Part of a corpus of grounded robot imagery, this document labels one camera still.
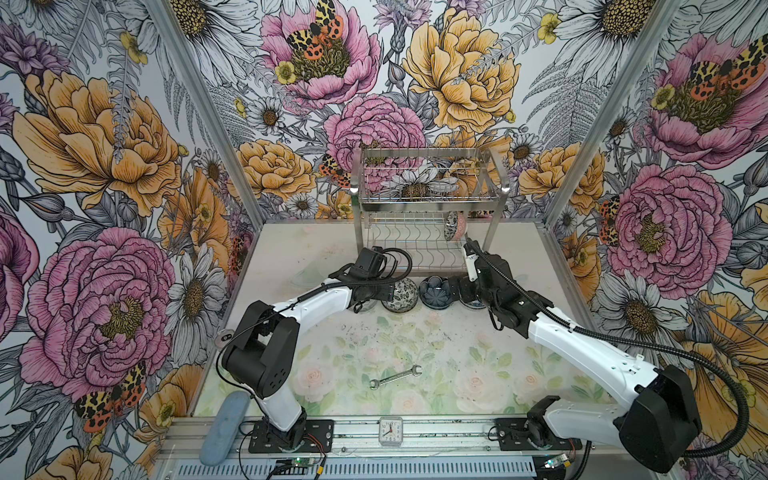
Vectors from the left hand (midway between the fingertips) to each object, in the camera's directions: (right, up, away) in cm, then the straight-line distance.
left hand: (381, 294), depth 92 cm
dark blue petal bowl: (+17, 0, +6) cm, 18 cm away
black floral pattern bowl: (+8, -1, +5) cm, 9 cm away
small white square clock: (+3, -31, -18) cm, 36 cm away
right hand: (+24, +5, -9) cm, 26 cm away
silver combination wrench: (-1, -23, -9) cm, 25 cm away
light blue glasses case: (-37, -30, -19) cm, 51 cm away
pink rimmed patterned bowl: (+28, +22, +14) cm, 38 cm away
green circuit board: (-17, -36, -22) cm, 45 cm away
